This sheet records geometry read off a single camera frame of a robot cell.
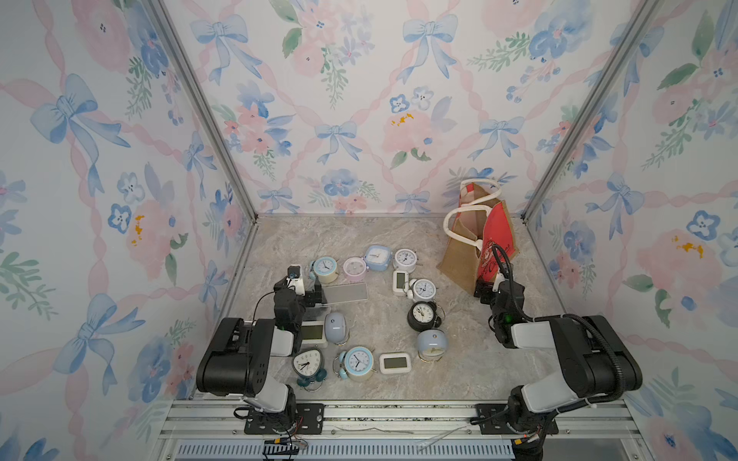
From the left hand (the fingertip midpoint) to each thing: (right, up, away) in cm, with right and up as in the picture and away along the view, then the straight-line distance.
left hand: (304, 276), depth 92 cm
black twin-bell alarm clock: (+37, -12, -4) cm, 39 cm away
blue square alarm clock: (+24, +6, +11) cm, 27 cm away
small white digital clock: (+31, -2, +6) cm, 32 cm away
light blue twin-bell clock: (+17, -23, -13) cm, 31 cm away
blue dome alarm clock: (+38, -18, -12) cm, 44 cm away
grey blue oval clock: (+11, -14, -10) cm, 20 cm away
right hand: (+63, -1, +1) cm, 63 cm away
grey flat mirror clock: (+12, -7, +8) cm, 16 cm away
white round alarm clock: (+33, +5, +10) cm, 35 cm away
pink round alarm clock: (+15, +2, +9) cm, 18 cm away
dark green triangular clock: (+4, -23, -13) cm, 27 cm away
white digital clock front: (+28, -23, -12) cm, 38 cm away
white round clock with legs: (+38, -5, +3) cm, 39 cm away
